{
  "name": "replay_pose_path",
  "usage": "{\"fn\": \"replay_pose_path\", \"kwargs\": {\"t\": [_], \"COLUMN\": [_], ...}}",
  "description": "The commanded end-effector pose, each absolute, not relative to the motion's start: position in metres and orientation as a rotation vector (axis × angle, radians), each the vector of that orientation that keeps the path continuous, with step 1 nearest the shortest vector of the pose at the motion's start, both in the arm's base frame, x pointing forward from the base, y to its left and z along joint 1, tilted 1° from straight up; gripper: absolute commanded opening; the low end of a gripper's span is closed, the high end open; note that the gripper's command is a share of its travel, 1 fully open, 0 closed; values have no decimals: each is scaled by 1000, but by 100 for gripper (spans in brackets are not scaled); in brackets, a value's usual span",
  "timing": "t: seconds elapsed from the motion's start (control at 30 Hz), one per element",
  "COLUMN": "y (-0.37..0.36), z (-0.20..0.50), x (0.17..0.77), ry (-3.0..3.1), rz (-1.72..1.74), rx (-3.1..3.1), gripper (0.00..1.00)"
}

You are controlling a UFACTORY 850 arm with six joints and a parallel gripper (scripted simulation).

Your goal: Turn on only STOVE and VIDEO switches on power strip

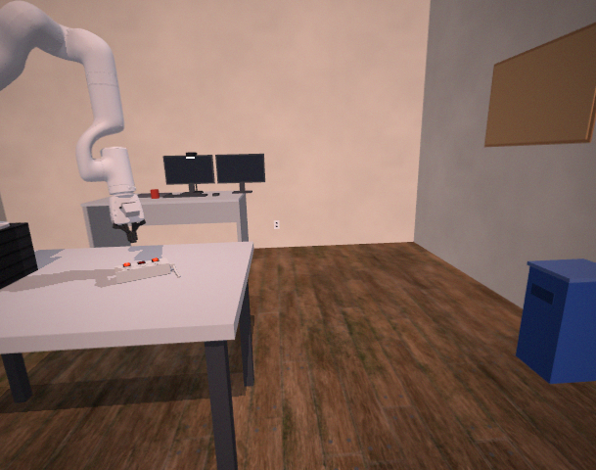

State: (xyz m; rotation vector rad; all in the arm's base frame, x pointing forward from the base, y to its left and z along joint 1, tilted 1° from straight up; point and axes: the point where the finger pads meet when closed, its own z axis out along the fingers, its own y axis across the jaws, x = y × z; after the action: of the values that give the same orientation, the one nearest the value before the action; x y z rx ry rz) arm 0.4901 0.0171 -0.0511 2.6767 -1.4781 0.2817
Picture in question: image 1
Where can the white power strip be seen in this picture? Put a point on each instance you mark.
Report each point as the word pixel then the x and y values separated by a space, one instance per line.
pixel 143 269

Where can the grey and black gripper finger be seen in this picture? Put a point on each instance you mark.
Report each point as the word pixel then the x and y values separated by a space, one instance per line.
pixel 135 226
pixel 125 228

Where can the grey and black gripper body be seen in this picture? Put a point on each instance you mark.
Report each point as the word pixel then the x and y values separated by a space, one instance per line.
pixel 117 214

